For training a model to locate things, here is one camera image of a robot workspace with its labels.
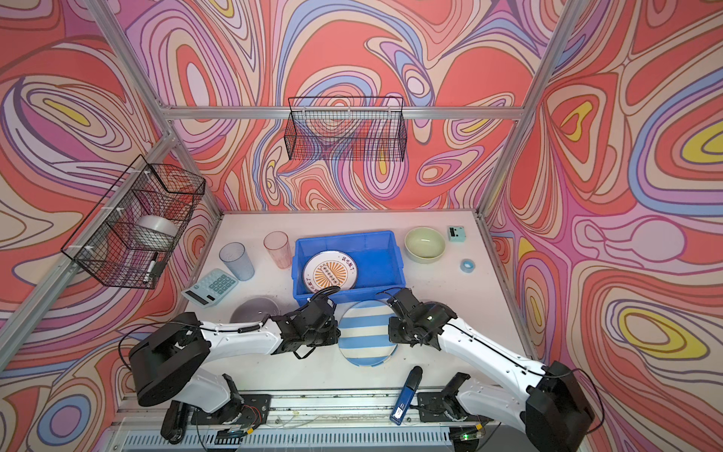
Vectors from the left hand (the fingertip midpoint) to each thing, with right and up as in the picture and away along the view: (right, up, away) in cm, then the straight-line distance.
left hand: (346, 335), depth 86 cm
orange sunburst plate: (-7, +19, +13) cm, 24 cm away
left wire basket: (-52, +32, -17) cm, 63 cm away
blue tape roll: (+43, +20, +16) cm, 50 cm away
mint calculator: (-47, +13, +8) cm, 49 cm away
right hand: (+15, +1, -5) cm, 16 cm away
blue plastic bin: (+5, +20, +16) cm, 27 cm away
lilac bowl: (-29, +8, +1) cm, 30 cm away
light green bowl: (+29, +28, +20) cm, 45 cm away
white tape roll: (-49, +34, -12) cm, 61 cm away
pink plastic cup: (-24, +28, +8) cm, 38 cm away
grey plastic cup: (-39, +24, +8) cm, 46 cm away
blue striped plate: (+6, -1, -1) cm, 6 cm away
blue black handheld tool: (+16, -12, -12) cm, 24 cm away
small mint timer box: (+42, +32, +24) cm, 58 cm away
